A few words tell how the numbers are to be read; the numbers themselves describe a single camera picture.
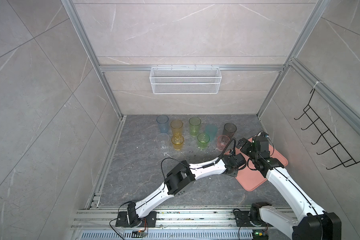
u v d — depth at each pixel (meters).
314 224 0.38
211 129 1.10
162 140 0.96
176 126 0.96
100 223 0.73
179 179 0.58
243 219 0.73
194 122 0.98
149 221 0.73
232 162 0.70
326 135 0.69
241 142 0.76
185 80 1.00
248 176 0.91
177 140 0.99
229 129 0.95
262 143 0.60
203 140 1.03
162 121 0.98
